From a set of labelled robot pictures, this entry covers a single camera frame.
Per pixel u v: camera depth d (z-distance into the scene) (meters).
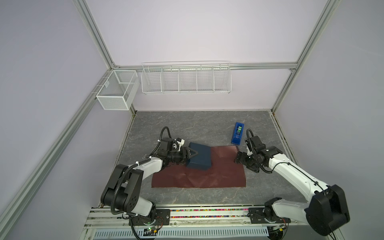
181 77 1.02
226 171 0.91
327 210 0.39
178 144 0.77
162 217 0.74
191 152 0.80
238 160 0.75
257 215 0.74
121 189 0.45
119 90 1.01
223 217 0.75
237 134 1.01
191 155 0.79
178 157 0.78
